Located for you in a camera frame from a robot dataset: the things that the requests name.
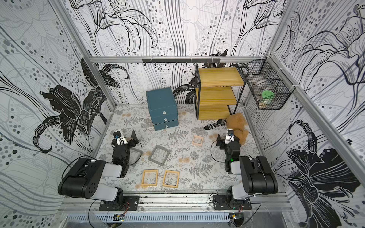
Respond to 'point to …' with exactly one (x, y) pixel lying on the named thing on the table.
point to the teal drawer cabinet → (160, 98)
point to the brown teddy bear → (237, 122)
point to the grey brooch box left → (135, 156)
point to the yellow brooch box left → (144, 171)
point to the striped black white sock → (220, 122)
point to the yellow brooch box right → (177, 179)
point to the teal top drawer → (164, 111)
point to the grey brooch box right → (153, 150)
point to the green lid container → (267, 96)
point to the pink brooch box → (197, 140)
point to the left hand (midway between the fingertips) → (129, 133)
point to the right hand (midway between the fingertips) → (228, 133)
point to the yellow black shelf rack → (215, 89)
